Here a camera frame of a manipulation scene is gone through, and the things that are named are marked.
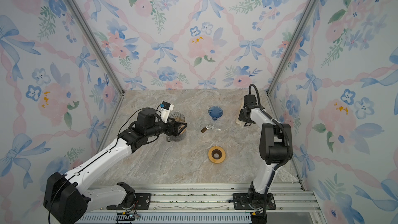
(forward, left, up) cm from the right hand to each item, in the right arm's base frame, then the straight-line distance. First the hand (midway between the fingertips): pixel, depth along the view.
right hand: (246, 116), depth 99 cm
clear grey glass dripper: (-7, +42, +9) cm, 43 cm away
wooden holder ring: (-23, +20, -6) cm, 31 cm away
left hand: (-16, +38, +18) cm, 45 cm away
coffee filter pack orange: (-1, +5, -4) cm, 6 cm away
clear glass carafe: (-15, +46, -2) cm, 49 cm away
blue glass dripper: (+3, +20, +1) cm, 20 cm away
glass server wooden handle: (-10, +27, -1) cm, 29 cm away
